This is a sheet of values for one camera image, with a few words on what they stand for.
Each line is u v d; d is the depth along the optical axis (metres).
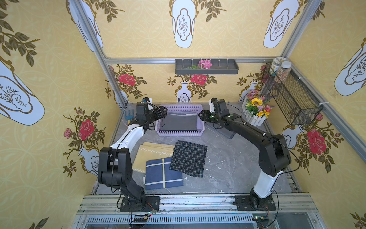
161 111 0.81
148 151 0.92
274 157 0.48
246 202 0.73
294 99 0.82
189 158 0.90
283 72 0.80
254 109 0.98
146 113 0.70
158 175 0.83
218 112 0.70
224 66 0.93
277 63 0.85
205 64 0.88
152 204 0.73
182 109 1.13
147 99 0.80
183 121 1.09
